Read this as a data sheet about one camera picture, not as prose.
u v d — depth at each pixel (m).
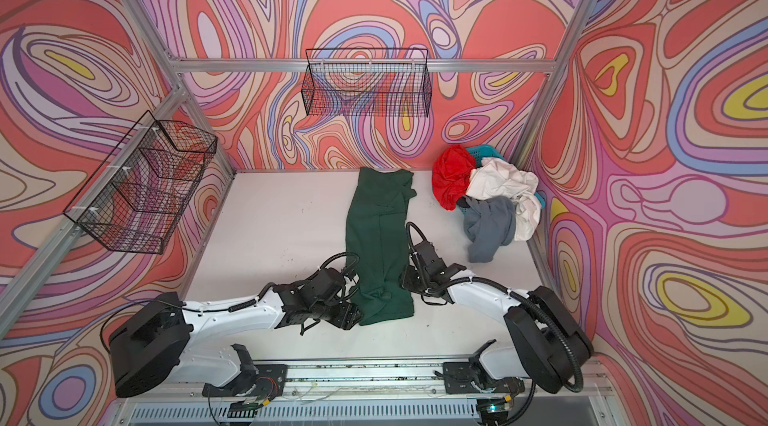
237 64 0.91
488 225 0.89
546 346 0.42
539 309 0.44
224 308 0.50
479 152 1.15
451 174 1.02
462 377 0.73
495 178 0.98
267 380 0.73
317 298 0.65
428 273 0.68
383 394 0.73
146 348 0.42
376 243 0.99
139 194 0.69
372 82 0.96
